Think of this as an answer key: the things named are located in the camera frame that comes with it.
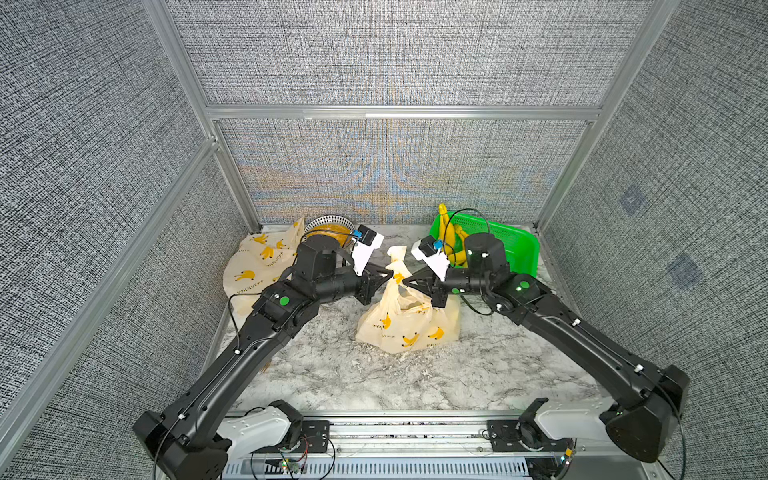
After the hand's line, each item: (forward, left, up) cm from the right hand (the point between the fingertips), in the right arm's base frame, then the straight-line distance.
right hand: (407, 272), depth 67 cm
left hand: (-1, +2, +2) cm, 4 cm away
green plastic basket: (+28, -44, -28) cm, 59 cm away
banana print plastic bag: (-5, 0, -12) cm, 14 cm away
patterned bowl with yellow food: (+45, +26, -32) cm, 62 cm away
